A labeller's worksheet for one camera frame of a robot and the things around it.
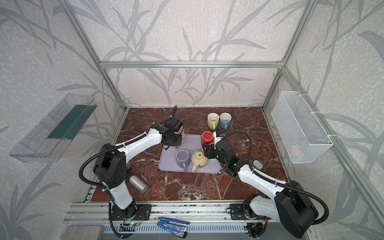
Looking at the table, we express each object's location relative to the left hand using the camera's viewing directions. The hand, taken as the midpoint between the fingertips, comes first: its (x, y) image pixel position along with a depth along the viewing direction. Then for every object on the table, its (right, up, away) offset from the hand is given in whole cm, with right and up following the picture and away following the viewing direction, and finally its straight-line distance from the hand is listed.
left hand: (180, 138), depth 91 cm
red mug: (+17, 0, +3) cm, 17 cm away
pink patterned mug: (+3, +5, -14) cm, 15 cm away
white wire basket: (+56, +3, -29) cm, 63 cm away
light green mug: (+21, +11, +12) cm, 27 cm away
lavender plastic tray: (+7, -5, +9) cm, 12 cm away
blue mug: (+30, +12, +13) cm, 35 cm away
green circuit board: (-20, -39, -20) cm, 48 cm away
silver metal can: (-21, -24, -11) cm, 34 cm away
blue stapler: (+2, -39, -23) cm, 45 cm away
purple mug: (+3, -12, -7) cm, 14 cm away
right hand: (+16, -1, -6) cm, 17 cm away
